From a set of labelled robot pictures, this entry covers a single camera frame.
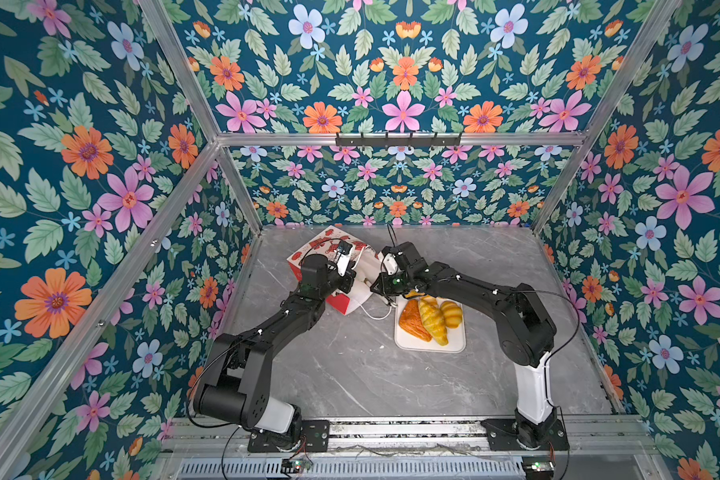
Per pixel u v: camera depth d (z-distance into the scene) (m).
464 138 1.94
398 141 0.93
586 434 0.75
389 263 0.84
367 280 0.93
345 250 0.75
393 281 0.81
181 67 0.76
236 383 0.44
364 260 1.04
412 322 0.89
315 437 0.74
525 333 0.51
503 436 0.73
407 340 0.91
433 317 0.87
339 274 0.78
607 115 0.86
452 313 0.90
